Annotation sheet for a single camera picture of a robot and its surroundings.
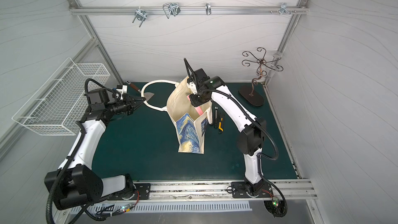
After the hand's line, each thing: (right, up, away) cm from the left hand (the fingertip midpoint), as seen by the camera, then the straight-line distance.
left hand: (145, 99), depth 74 cm
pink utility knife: (+25, -5, +6) cm, 26 cm away
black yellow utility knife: (+39, -16, +22) cm, 48 cm away
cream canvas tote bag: (+22, -13, +1) cm, 26 cm away
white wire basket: (-36, -3, -7) cm, 37 cm away
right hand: (+23, -1, +8) cm, 25 cm away
